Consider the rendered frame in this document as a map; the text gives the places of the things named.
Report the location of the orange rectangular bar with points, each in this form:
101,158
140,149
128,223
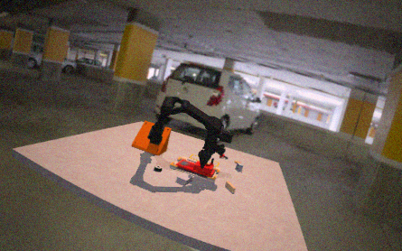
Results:
230,186

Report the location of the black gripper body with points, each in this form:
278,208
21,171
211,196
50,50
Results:
208,146

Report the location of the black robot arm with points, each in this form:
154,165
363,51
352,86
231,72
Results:
211,123

